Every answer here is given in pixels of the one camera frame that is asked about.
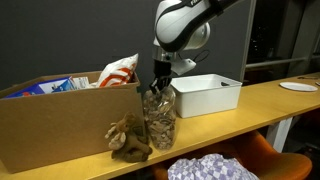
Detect clear plastic bag of rubber bands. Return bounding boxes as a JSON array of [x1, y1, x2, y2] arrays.
[[142, 85, 178, 151]]

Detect grey window frame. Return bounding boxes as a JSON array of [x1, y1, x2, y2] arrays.
[[239, 0, 320, 83]]

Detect white red plastic bag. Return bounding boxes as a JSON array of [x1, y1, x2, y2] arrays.
[[96, 53, 140, 89]]

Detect white round plate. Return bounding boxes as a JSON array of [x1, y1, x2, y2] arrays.
[[278, 81, 319, 93]]

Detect blue printed carton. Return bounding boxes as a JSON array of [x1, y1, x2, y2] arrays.
[[4, 76, 77, 100]]

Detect brown moose plush toy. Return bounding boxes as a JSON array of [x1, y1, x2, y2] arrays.
[[104, 111, 154, 164]]

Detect white plastic bin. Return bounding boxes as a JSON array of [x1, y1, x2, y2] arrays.
[[170, 73, 244, 119]]

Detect orange chair with cloth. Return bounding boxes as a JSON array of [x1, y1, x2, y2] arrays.
[[152, 129, 314, 180]]

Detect white table leg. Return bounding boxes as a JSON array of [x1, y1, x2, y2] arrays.
[[265, 116, 295, 154]]

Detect small white carton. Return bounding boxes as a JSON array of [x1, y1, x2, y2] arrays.
[[71, 76, 91, 91]]

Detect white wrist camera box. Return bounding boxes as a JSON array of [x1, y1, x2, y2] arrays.
[[171, 57, 197, 76]]

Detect brown cardboard box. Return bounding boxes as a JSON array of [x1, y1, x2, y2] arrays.
[[0, 70, 146, 175]]

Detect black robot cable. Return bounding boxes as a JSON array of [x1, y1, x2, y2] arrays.
[[192, 49, 212, 64]]

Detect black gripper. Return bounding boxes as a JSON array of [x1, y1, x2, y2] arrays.
[[148, 59, 175, 95]]

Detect purple white patterned cloth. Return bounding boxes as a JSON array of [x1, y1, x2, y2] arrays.
[[166, 152, 261, 180]]

